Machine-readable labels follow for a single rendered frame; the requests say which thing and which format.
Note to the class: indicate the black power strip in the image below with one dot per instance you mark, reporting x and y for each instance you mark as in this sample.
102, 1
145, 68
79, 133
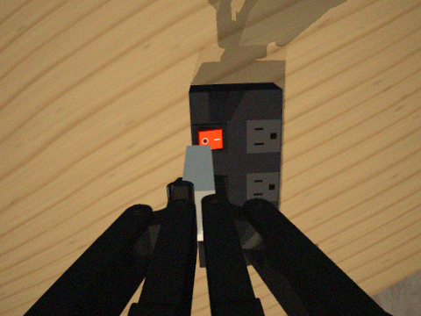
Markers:
243, 124

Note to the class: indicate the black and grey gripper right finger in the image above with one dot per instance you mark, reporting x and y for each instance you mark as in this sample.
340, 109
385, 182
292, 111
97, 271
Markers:
302, 278

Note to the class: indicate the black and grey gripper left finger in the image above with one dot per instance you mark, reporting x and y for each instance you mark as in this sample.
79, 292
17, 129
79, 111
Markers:
102, 281

